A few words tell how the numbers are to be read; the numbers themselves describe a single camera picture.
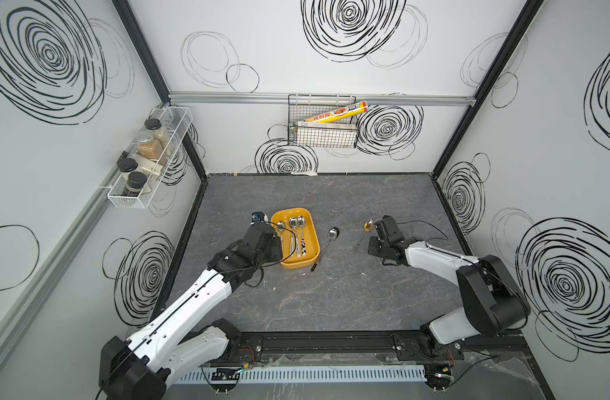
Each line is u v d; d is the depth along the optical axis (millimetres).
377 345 754
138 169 648
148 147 705
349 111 888
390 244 710
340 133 867
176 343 428
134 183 612
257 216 688
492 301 441
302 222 1014
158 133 742
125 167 620
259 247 579
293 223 1014
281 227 989
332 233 984
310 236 968
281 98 937
